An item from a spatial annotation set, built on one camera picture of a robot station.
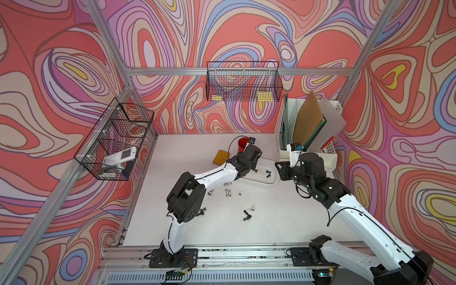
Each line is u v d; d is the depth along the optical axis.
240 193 0.93
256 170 1.00
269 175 0.99
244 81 0.97
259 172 0.99
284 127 0.89
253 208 0.87
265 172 1.00
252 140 0.78
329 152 1.06
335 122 0.85
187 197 0.51
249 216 0.84
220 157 1.05
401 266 0.38
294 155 0.65
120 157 0.69
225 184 0.96
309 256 0.69
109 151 0.73
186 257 0.73
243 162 0.70
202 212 0.86
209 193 0.91
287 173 0.65
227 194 0.91
